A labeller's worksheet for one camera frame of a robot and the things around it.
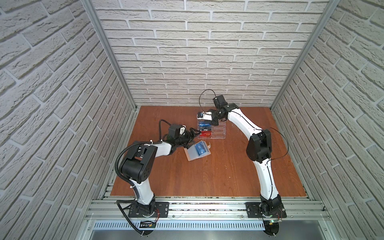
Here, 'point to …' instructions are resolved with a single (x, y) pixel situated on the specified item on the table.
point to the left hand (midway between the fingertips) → (202, 135)
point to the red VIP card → (206, 133)
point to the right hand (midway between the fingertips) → (209, 117)
